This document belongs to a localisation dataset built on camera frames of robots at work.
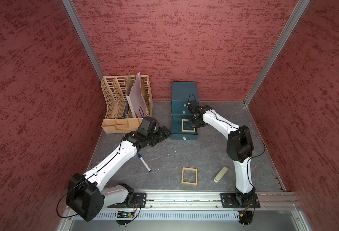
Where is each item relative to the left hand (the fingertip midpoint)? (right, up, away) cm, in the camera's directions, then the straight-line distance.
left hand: (165, 138), depth 79 cm
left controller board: (-22, -38, -7) cm, 45 cm away
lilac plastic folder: (-19, +24, +13) cm, 33 cm away
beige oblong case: (+32, -21, +2) cm, 39 cm away
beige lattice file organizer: (-38, +31, +22) cm, 54 cm away
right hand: (+19, +5, +17) cm, 26 cm away
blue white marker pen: (-14, -17, +8) cm, 23 cm away
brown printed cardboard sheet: (-26, +34, +15) cm, 45 cm away
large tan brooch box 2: (+10, -24, 0) cm, 26 cm away
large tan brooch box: (+14, +2, +15) cm, 21 cm away
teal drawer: (+10, +16, +21) cm, 28 cm away
